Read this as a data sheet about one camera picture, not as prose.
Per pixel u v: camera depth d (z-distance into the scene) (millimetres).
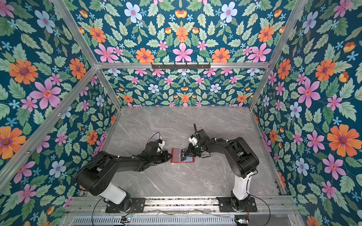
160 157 817
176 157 906
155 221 765
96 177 454
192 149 822
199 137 784
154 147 737
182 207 734
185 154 900
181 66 932
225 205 734
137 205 736
